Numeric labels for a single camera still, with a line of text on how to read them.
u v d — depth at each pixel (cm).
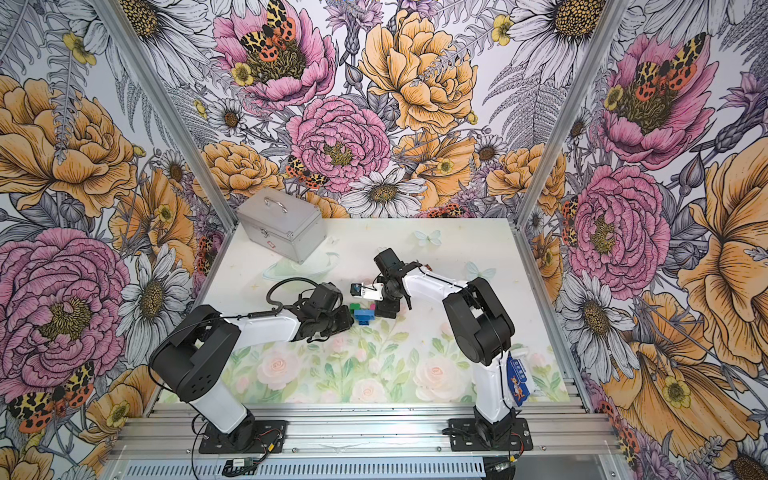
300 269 108
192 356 47
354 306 96
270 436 74
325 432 76
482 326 52
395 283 72
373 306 97
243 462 71
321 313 74
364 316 93
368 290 85
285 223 102
